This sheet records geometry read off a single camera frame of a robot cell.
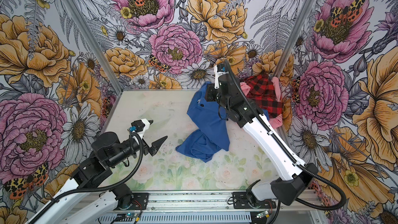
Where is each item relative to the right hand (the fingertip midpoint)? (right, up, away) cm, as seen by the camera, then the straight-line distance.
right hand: (208, 89), depth 69 cm
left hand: (-21, -18, -3) cm, 28 cm away
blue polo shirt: (+3, -24, +22) cm, 32 cm away
